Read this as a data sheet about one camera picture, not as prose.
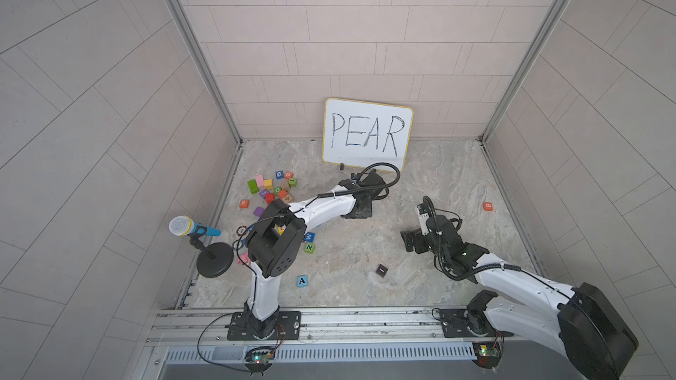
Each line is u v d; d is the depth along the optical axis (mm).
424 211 741
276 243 476
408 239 755
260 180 1020
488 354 677
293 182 1007
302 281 771
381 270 804
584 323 398
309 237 867
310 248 841
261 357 639
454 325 708
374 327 723
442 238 631
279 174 1032
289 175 1028
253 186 996
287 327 707
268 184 989
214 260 815
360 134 995
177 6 773
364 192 643
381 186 710
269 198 955
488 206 947
